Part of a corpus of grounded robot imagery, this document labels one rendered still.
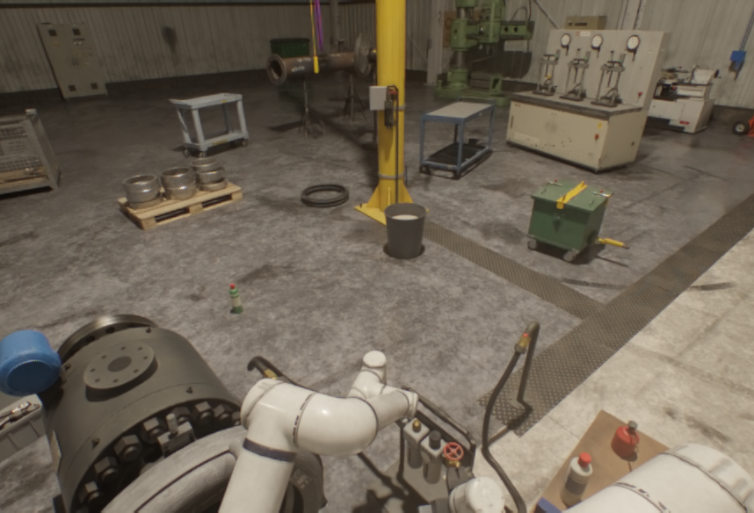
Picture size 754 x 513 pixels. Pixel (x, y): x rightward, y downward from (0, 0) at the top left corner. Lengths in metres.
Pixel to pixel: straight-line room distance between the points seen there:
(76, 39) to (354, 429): 15.87
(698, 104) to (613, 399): 7.54
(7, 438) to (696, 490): 2.83
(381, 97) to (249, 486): 3.66
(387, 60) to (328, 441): 3.69
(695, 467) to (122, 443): 1.34
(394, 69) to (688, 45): 8.02
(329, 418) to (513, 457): 1.58
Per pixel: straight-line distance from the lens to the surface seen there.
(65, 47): 16.33
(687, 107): 9.73
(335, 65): 8.52
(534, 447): 2.42
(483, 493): 1.10
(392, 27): 4.18
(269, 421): 0.94
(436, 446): 1.74
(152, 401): 1.50
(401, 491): 2.17
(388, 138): 4.31
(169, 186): 5.26
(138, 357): 1.63
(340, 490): 2.19
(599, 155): 6.36
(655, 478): 0.63
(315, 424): 0.90
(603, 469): 1.85
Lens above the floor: 1.90
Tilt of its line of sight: 30 degrees down
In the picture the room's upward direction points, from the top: 1 degrees counter-clockwise
